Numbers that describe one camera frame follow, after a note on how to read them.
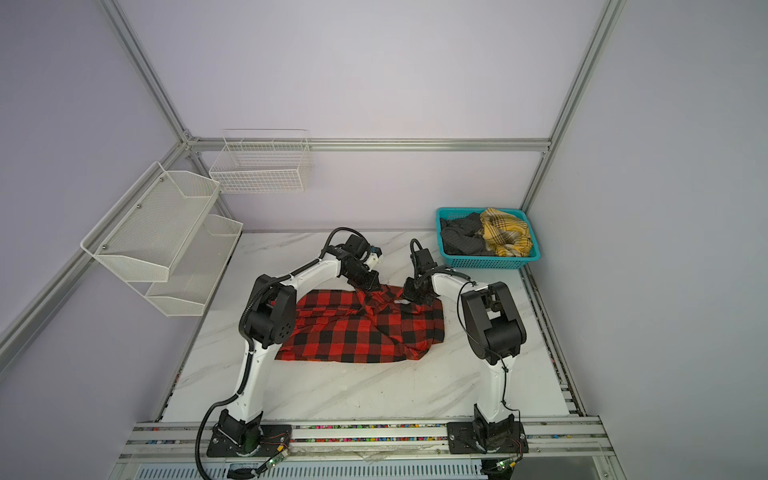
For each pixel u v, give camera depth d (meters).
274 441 0.74
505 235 1.04
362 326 0.90
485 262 1.04
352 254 0.81
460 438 0.73
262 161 0.96
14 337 0.50
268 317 0.59
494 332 0.52
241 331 0.72
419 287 0.75
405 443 0.74
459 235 1.08
